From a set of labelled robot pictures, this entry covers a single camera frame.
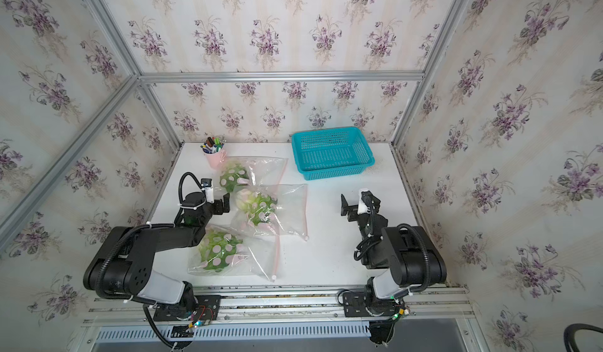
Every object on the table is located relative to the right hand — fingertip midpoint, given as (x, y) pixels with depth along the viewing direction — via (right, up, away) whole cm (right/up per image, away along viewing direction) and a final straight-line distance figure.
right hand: (360, 194), depth 87 cm
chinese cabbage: (-50, +7, +7) cm, 51 cm away
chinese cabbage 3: (-51, -17, -11) cm, 54 cm away
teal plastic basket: (-7, +18, +31) cm, 37 cm away
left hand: (-57, -1, +6) cm, 57 cm away
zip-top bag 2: (-27, -9, +5) cm, 29 cm away
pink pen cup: (-61, +13, +18) cm, 65 cm away
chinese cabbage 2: (-39, -5, 0) cm, 39 cm away
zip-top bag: (-39, +8, +18) cm, 44 cm away
